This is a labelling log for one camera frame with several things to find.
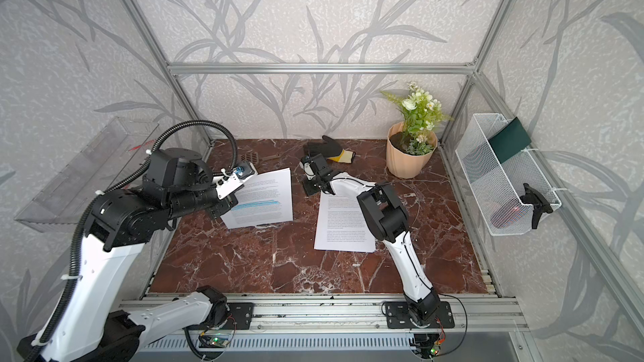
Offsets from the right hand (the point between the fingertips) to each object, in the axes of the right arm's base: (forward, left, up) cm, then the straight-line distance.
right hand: (306, 182), depth 103 cm
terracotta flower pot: (+2, -38, +10) cm, 39 cm away
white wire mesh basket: (-13, -67, +15) cm, 70 cm away
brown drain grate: (+15, +26, 0) cm, 30 cm away
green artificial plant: (+12, -44, +27) cm, 53 cm away
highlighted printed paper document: (-23, +7, +24) cm, 34 cm away
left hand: (-24, +10, +35) cm, 44 cm away
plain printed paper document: (-17, -15, -2) cm, 23 cm away
